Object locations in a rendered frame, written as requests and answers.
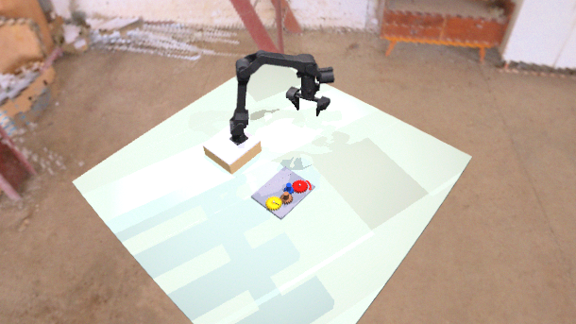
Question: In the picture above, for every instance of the brown gear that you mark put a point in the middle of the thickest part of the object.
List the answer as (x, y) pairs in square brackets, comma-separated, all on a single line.
[(286, 198)]

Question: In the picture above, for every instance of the red gear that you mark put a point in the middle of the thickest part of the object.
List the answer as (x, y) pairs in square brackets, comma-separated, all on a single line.
[(302, 188)]

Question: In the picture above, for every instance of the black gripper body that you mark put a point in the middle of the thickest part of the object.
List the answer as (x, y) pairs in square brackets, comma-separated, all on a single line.
[(308, 94)]

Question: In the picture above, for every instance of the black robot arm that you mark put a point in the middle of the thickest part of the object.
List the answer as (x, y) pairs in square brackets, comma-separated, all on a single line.
[(305, 65)]

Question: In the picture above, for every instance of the blue gear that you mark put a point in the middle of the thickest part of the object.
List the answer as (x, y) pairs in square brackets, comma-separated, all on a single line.
[(289, 188)]

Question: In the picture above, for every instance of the yellow gear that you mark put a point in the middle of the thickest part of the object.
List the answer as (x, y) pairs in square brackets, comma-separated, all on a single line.
[(273, 206)]

